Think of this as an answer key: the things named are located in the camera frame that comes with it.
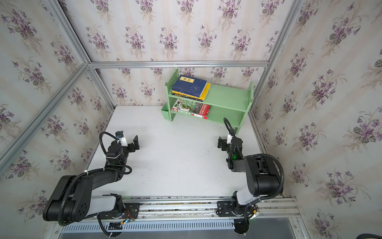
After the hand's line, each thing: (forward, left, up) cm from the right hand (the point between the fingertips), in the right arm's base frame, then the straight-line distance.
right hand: (232, 137), depth 94 cm
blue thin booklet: (+21, +28, +25) cm, 42 cm away
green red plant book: (+16, +24, +9) cm, 30 cm away
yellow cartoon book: (+17, +18, +22) cm, 33 cm away
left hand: (-5, +64, +6) cm, 65 cm away
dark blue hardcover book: (+14, +29, +22) cm, 39 cm away
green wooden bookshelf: (+10, +6, +19) cm, 22 cm away
